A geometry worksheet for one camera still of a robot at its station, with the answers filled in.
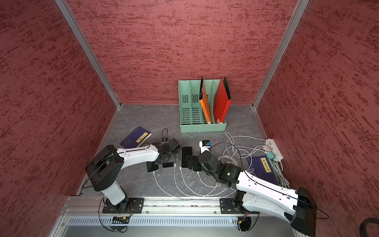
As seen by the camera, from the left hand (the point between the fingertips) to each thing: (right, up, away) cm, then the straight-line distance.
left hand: (168, 160), depth 90 cm
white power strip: (+68, +6, +2) cm, 69 cm away
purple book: (+58, -4, -3) cm, 58 cm away
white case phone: (+11, +5, +2) cm, 12 cm away
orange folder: (+22, +35, -5) cm, 42 cm away
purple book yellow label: (-24, +12, +10) cm, 28 cm away
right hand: (+15, +4, -15) cm, 21 cm away
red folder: (+35, +37, +7) cm, 51 cm away
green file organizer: (+15, +27, +19) cm, 36 cm away
